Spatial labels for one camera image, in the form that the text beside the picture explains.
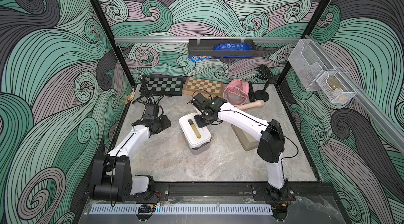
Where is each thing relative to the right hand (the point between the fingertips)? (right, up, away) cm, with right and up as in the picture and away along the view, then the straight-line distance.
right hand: (202, 122), depth 85 cm
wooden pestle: (+39, +9, +21) cm, 45 cm away
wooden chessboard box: (+5, +20, +28) cm, 35 cm away
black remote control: (+36, +15, +25) cm, 47 cm away
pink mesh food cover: (+26, +17, +30) cm, 43 cm away
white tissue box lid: (-4, -6, -6) cm, 9 cm away
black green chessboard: (-27, +22, +29) cm, 45 cm away
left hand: (-20, 0, +3) cm, 20 cm away
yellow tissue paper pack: (-4, -3, -4) cm, 6 cm away
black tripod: (-33, +16, +8) cm, 38 cm away
